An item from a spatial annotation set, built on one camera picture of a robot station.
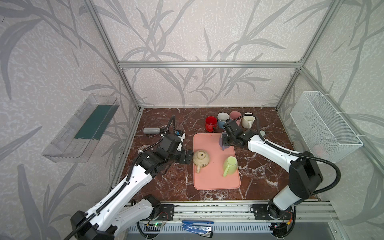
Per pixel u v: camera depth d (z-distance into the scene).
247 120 0.99
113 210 0.40
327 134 0.63
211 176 0.83
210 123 1.08
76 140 0.64
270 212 0.67
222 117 1.02
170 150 0.55
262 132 1.04
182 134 0.67
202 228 0.68
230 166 0.80
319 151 0.73
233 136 0.66
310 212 0.75
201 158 0.83
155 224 0.71
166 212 0.72
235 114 1.02
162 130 1.02
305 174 0.44
